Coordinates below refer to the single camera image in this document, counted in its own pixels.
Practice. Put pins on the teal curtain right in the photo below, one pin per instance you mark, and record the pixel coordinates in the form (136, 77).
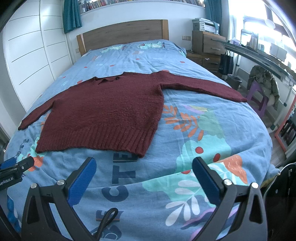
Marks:
(213, 10)

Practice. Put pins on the dark waste bin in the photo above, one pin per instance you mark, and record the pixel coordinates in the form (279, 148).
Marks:
(233, 81)

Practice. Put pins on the olive jacket on stool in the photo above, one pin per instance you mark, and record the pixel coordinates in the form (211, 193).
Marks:
(267, 82)

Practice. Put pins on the teal curtain left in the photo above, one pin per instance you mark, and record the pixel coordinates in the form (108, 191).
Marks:
(71, 16)

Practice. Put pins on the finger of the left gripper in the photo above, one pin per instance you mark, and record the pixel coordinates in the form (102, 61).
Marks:
(12, 171)

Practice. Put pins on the teal curtain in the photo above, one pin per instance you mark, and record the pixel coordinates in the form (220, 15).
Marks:
(213, 10)
(71, 16)

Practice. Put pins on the blue patterned bed duvet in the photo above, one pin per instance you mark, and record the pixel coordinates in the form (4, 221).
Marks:
(158, 196)

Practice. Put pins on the wooden headboard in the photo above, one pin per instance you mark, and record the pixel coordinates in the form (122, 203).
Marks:
(123, 33)

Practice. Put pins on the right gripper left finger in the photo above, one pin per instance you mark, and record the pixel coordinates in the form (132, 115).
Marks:
(38, 221)

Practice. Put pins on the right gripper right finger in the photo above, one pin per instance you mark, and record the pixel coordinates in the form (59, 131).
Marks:
(250, 222)

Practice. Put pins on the dark red knit sweater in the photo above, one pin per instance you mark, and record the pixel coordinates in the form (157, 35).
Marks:
(119, 113)

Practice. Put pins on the purple stool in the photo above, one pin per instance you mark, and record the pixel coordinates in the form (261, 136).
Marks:
(256, 94)

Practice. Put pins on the white wardrobe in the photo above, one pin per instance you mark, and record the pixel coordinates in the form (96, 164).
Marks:
(35, 49)

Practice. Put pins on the glass top desk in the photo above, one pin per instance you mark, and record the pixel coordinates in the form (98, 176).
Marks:
(280, 71)

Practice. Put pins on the black hanging bag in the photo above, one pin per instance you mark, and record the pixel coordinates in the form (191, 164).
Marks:
(226, 63)

